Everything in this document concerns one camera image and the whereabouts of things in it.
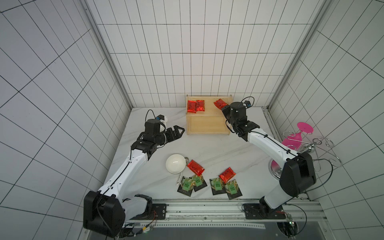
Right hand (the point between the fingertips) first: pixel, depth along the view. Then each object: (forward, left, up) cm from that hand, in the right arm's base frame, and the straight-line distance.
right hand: (216, 105), depth 84 cm
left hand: (-17, +21, -7) cm, 28 cm away
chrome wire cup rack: (-25, -42, +1) cm, 49 cm away
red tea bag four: (-27, +11, -25) cm, 39 cm away
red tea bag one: (+3, +15, -5) cm, 16 cm away
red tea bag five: (-31, -8, -26) cm, 41 cm away
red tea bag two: (+3, +9, -4) cm, 11 cm away
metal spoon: (-23, +16, -25) cm, 38 cm away
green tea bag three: (-36, -2, -28) cm, 46 cm away
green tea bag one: (-38, +15, -27) cm, 49 cm away
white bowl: (-26, +23, -25) cm, 43 cm away
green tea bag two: (-36, +8, -27) cm, 45 cm away
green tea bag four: (-38, -10, -27) cm, 48 cm away
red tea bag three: (+2, -3, -1) cm, 4 cm away
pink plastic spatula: (-21, -36, 0) cm, 42 cm away
